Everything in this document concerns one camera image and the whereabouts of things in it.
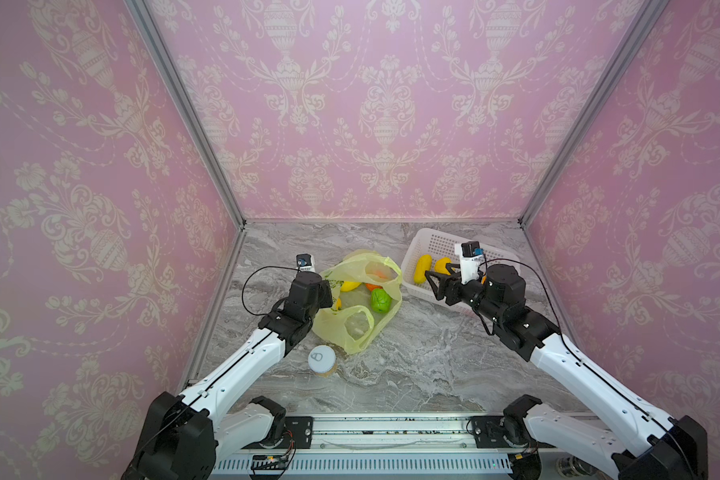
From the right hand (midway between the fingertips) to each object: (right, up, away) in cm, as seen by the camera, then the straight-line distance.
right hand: (436, 270), depth 74 cm
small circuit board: (-42, -47, -1) cm, 63 cm away
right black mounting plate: (+13, -40, -1) cm, 42 cm away
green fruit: (-13, -11, +18) cm, 25 cm away
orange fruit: (-16, -6, +16) cm, 23 cm away
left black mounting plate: (-34, -40, -1) cm, 53 cm away
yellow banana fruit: (+2, 0, +27) cm, 27 cm away
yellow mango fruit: (-24, -7, +24) cm, 34 cm away
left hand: (-29, -4, +9) cm, 31 cm away
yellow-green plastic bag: (-18, -7, +24) cm, 31 cm away
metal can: (+27, -41, -11) cm, 50 cm away
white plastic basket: (+4, +6, +34) cm, 34 cm away
